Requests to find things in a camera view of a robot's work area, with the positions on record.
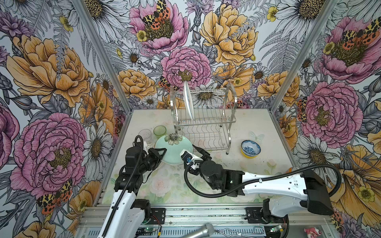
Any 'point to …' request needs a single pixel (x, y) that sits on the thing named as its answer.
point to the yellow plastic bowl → (247, 156)
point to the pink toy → (312, 232)
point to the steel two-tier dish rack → (214, 115)
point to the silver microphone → (207, 230)
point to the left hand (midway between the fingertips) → (167, 153)
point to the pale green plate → (173, 144)
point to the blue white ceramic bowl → (249, 148)
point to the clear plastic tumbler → (146, 134)
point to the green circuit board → (144, 231)
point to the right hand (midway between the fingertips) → (190, 154)
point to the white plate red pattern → (188, 99)
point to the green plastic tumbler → (159, 131)
